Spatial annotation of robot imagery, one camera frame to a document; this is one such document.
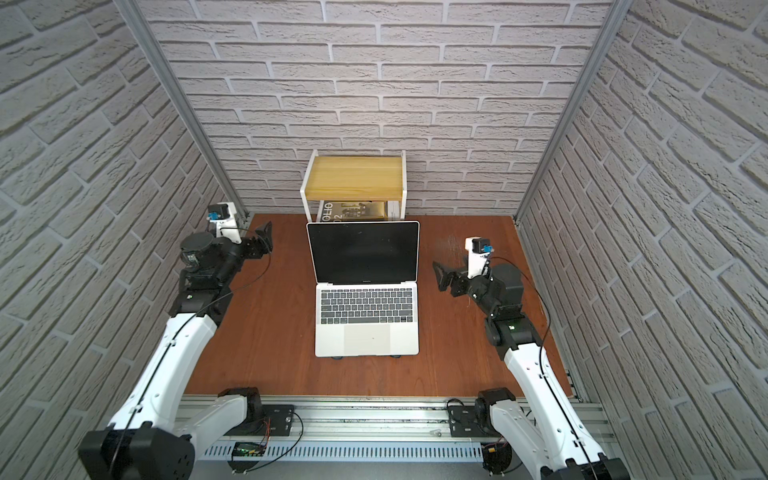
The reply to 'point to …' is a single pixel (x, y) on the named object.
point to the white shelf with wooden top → (356, 178)
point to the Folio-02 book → (347, 210)
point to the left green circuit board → (248, 449)
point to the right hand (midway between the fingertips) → (442, 260)
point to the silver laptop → (367, 300)
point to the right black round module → (496, 456)
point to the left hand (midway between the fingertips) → (249, 215)
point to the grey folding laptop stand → (340, 357)
